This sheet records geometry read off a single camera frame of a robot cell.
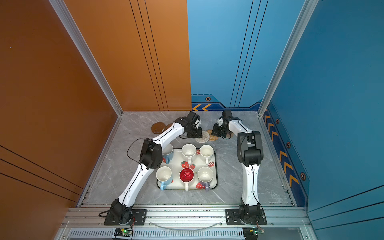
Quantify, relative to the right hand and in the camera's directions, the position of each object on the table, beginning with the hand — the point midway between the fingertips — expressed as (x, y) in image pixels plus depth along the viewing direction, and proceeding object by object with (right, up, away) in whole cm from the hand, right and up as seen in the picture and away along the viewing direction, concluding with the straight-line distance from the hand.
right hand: (211, 133), depth 104 cm
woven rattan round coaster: (0, -3, 0) cm, 3 cm away
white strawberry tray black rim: (-22, -18, -13) cm, 31 cm away
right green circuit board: (+16, -46, -33) cm, 59 cm away
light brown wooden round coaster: (-32, +5, +8) cm, 33 cm away
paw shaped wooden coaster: (+8, -1, -17) cm, 19 cm away
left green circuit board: (-46, -46, -33) cm, 73 cm away
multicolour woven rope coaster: (-5, -4, -2) cm, 6 cm away
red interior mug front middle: (-16, -23, -19) cm, 34 cm away
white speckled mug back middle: (-15, -12, -10) cm, 22 cm away
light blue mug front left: (-29, -23, -21) cm, 42 cm away
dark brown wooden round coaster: (-39, +4, +6) cm, 40 cm away
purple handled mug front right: (-6, -23, -18) cm, 30 cm away
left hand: (-6, -1, -1) cm, 6 cm away
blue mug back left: (-27, -10, -20) cm, 35 cm away
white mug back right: (-4, -12, -12) cm, 17 cm away
